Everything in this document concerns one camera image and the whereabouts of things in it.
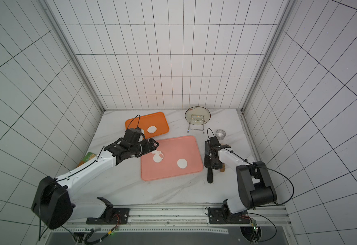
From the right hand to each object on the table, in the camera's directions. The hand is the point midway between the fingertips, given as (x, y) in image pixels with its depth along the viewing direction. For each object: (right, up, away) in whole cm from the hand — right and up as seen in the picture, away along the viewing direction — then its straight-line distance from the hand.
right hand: (204, 164), depth 91 cm
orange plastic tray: (-35, +24, +19) cm, 47 cm away
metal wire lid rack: (-3, +25, +15) cm, 29 cm away
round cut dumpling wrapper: (-14, +1, -1) cm, 14 cm away
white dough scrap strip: (-29, +4, +2) cm, 30 cm away
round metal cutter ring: (+14, +17, +13) cm, 26 cm away
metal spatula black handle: (+2, -5, -6) cm, 8 cm away
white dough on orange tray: (-35, +21, +15) cm, 44 cm away
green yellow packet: (-72, +4, +2) cm, 73 cm away
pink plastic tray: (-14, +4, +2) cm, 15 cm away
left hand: (-31, +11, -8) cm, 34 cm away
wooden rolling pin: (+10, -1, -5) cm, 12 cm away
